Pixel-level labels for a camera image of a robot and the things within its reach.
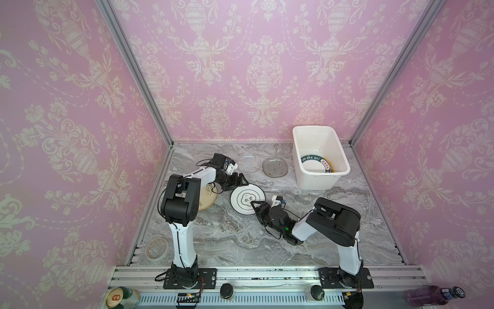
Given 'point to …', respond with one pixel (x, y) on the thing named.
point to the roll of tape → (156, 248)
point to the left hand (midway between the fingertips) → (243, 186)
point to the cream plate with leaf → (208, 194)
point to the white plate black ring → (242, 197)
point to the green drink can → (122, 298)
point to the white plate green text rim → (316, 163)
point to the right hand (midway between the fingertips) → (251, 206)
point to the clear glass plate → (274, 167)
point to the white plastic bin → (325, 140)
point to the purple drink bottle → (432, 295)
